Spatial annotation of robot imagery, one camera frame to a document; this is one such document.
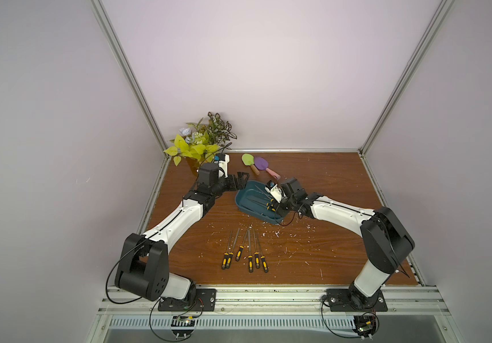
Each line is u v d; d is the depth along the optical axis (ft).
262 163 3.76
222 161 2.48
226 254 2.73
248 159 3.85
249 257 2.73
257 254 2.73
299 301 2.43
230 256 2.73
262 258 2.71
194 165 2.97
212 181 2.22
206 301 2.39
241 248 2.79
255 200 3.29
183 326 2.38
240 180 2.49
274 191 2.67
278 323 2.28
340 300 2.40
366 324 2.28
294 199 2.33
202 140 3.23
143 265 1.41
